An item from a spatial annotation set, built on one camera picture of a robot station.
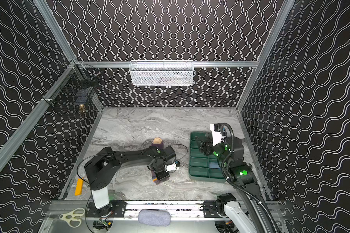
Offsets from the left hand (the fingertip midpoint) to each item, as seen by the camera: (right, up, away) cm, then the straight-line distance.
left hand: (168, 183), depth 82 cm
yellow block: (-50, -2, -1) cm, 50 cm away
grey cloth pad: (-6, -12, -12) cm, 18 cm away
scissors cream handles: (-46, -13, -11) cm, 49 cm away
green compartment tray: (+21, +7, +6) cm, 22 cm away
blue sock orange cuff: (+27, +9, +3) cm, 29 cm away
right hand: (+17, +28, -13) cm, 35 cm away
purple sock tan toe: (-8, +21, +19) cm, 29 cm away
